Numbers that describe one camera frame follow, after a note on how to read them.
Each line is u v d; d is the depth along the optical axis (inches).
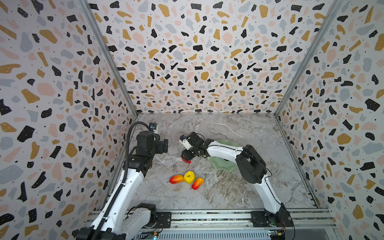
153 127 26.0
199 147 29.3
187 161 36.0
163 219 29.4
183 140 34.0
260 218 29.5
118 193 17.2
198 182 32.9
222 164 36.5
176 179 33.1
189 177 32.7
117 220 15.6
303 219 30.0
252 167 21.9
